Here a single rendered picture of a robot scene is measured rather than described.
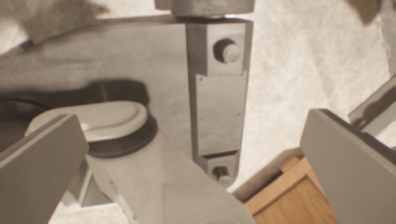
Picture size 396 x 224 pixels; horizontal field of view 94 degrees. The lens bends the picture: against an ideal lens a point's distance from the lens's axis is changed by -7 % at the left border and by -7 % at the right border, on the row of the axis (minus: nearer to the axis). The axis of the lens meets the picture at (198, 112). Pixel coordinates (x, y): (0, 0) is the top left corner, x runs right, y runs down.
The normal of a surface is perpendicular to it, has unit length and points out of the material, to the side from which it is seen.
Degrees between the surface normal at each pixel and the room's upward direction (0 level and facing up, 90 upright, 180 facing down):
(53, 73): 0
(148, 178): 90
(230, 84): 0
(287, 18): 0
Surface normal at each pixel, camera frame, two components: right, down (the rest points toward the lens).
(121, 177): -0.03, -0.87
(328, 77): 0.19, 0.49
